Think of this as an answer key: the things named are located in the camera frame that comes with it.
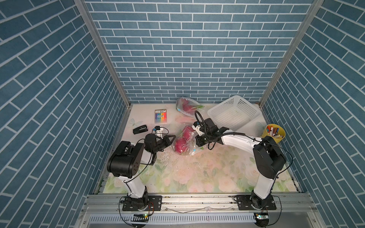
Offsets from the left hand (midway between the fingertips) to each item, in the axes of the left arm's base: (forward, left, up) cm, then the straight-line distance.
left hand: (178, 137), depth 91 cm
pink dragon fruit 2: (-8, -2, +5) cm, 10 cm away
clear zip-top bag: (-10, -9, +4) cm, 14 cm away
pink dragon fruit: (+1, -5, +5) cm, 8 cm away
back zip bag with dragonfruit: (+24, -6, +5) cm, 25 cm away
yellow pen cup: (+1, -63, +5) cm, 64 cm away
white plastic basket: (+29, -44, -7) cm, 53 cm away
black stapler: (+11, +29, -7) cm, 31 cm away
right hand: (-2, -11, -1) cm, 11 cm away
